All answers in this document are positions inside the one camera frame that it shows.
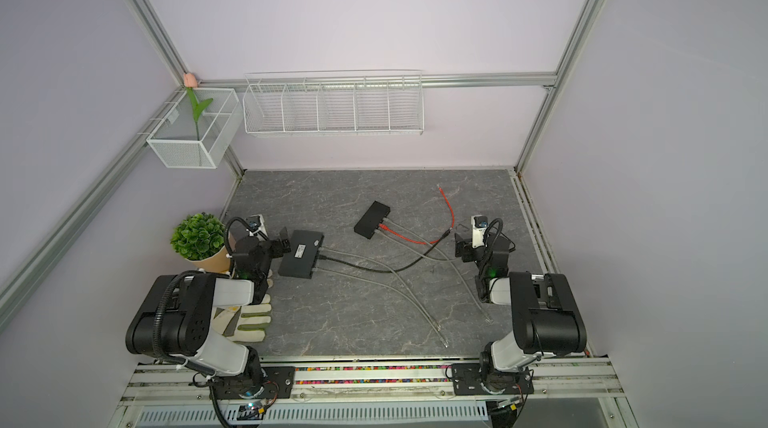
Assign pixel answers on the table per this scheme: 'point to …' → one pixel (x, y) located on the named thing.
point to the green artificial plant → (198, 236)
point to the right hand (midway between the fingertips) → (473, 233)
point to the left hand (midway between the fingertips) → (273, 232)
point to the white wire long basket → (334, 103)
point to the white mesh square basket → (199, 130)
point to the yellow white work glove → (243, 323)
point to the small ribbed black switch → (371, 219)
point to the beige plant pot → (218, 262)
